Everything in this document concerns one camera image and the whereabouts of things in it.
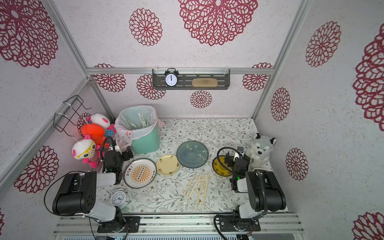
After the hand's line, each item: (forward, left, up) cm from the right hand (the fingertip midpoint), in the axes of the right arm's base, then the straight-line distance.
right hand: (237, 151), depth 92 cm
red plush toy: (+4, +84, +13) cm, 85 cm away
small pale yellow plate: (-4, +44, -10) cm, 46 cm away
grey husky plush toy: (-2, -11, +9) cm, 15 cm away
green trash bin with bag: (+15, +65, +6) cm, 67 cm away
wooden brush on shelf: (+31, +21, +29) cm, 47 cm away
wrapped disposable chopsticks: (-22, +23, -8) cm, 33 cm away
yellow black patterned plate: (-8, +11, -8) cm, 16 cm away
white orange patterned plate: (-12, +60, -7) cm, 62 cm away
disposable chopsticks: (-23, +31, -7) cm, 40 cm away
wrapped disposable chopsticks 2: (-21, +20, -8) cm, 30 cm away
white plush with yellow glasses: (-8, +84, +13) cm, 85 cm away
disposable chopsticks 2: (-23, +28, -7) cm, 37 cm away
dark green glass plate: (+2, +28, -8) cm, 29 cm away
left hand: (0, +71, +2) cm, 71 cm away
